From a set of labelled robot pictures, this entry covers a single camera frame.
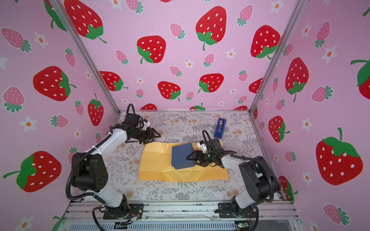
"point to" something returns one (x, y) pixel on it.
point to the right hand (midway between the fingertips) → (188, 162)
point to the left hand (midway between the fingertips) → (159, 137)
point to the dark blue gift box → (179, 155)
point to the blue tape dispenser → (219, 128)
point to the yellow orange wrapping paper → (156, 165)
